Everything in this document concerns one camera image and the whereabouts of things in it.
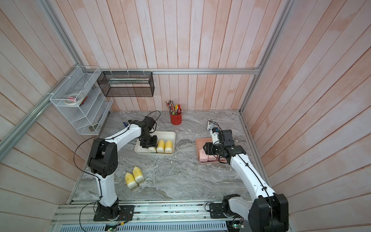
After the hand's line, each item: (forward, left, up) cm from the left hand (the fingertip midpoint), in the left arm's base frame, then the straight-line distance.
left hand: (154, 147), depth 93 cm
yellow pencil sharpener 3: (-3, +1, +3) cm, 4 cm away
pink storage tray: (+8, -32, -6) cm, 33 cm away
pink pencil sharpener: (-7, -32, +2) cm, 33 cm away
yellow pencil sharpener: (-2, -10, +3) cm, 11 cm away
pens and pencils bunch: (+27, -13, +7) cm, 31 cm away
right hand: (-3, -34, +9) cm, 36 cm away
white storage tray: (+13, -6, -5) cm, 15 cm away
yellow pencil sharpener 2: (-1, -5, +3) cm, 6 cm away
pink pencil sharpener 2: (-8, -37, +1) cm, 38 cm away
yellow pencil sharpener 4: (-19, +6, +3) cm, 20 cm away
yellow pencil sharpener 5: (-23, +9, +3) cm, 25 cm away
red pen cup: (+23, -14, +2) cm, 27 cm away
